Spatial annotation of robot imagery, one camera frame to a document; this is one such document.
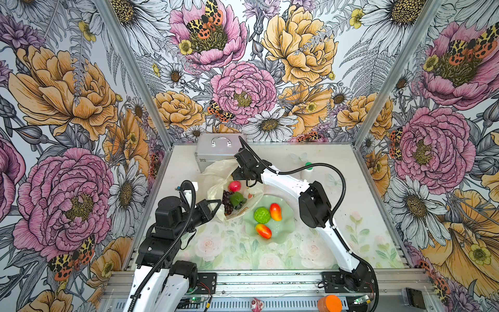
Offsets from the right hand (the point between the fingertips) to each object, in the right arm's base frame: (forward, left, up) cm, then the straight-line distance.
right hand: (237, 177), depth 98 cm
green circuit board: (-50, -46, -9) cm, 69 cm away
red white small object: (-52, -8, -3) cm, 52 cm away
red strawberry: (-4, +2, -2) cm, 5 cm away
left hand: (-25, +3, +16) cm, 30 cm away
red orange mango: (-18, -18, -3) cm, 25 cm away
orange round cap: (-52, -31, +3) cm, 60 cm away
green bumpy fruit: (-20, -11, -1) cm, 23 cm away
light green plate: (-24, -19, -7) cm, 32 cm away
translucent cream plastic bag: (-7, +8, +10) cm, 14 cm away
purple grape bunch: (-12, +2, -2) cm, 12 cm away
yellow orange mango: (-26, -11, -3) cm, 29 cm away
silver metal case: (+13, +13, +8) cm, 20 cm away
